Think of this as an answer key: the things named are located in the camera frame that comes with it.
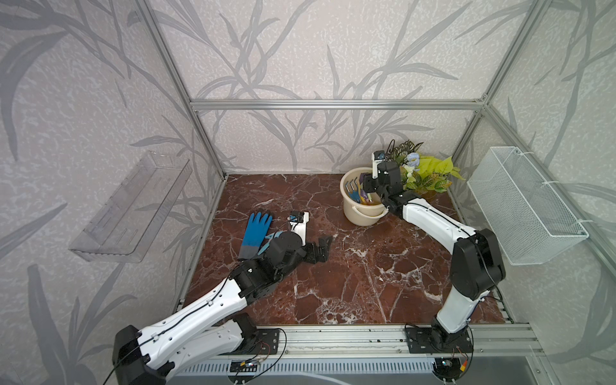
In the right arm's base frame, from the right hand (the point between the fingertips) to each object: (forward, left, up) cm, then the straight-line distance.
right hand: (371, 171), depth 90 cm
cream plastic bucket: (-14, +5, -8) cm, 17 cm away
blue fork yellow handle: (0, +5, -12) cm, 14 cm away
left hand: (-29, +19, +1) cm, 34 cm away
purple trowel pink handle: (-3, +4, 0) cm, 5 cm away
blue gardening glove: (-15, +47, -21) cm, 53 cm away
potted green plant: (-1, -20, -2) cm, 20 cm away
